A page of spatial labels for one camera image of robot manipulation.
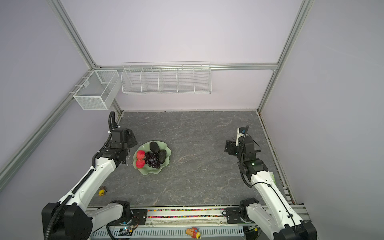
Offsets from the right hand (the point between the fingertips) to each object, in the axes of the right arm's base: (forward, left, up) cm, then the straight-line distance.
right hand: (235, 142), depth 80 cm
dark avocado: (-1, +42, -12) cm, 44 cm away
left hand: (+1, +61, +1) cm, 61 cm away
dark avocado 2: (+4, +48, -12) cm, 50 cm away
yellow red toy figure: (-39, +22, -15) cm, 47 cm away
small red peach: (-2, +55, -10) cm, 56 cm away
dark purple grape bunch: (-5, +47, -11) cm, 49 cm away
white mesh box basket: (+36, +86, +8) cm, 94 cm away
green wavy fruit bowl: (+5, +54, -12) cm, 56 cm away
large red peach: (-8, +53, -11) cm, 55 cm away
